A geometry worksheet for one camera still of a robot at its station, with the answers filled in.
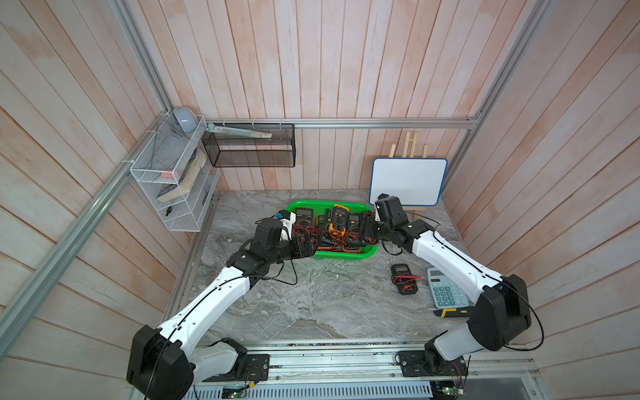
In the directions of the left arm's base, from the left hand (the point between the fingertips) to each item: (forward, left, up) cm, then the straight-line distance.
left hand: (310, 246), depth 77 cm
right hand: (+11, -19, -3) cm, 22 cm away
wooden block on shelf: (+15, +45, +10) cm, 48 cm away
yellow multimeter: (+19, -11, -10) cm, 25 cm away
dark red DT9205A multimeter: (+19, +3, -11) cm, 22 cm away
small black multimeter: (-3, -33, -16) cm, 37 cm away
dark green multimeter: (+15, -17, -12) cm, 25 cm away
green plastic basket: (+36, -3, -21) cm, 42 cm away
